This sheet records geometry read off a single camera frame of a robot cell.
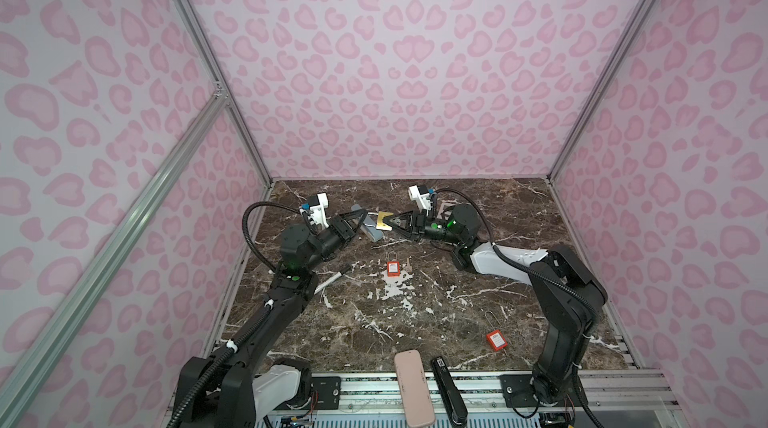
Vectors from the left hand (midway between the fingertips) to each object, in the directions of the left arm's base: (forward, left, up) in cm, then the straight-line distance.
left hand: (369, 210), depth 72 cm
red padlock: (-1, -5, -29) cm, 29 cm away
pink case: (-33, -10, -28) cm, 45 cm away
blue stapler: (-2, 0, -4) cm, 4 cm away
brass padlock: (-2, -3, -3) cm, 5 cm away
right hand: (-2, -5, -3) cm, 6 cm away
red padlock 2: (-22, -32, -28) cm, 48 cm away
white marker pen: (-3, +14, -30) cm, 33 cm away
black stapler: (-34, -19, -27) cm, 47 cm away
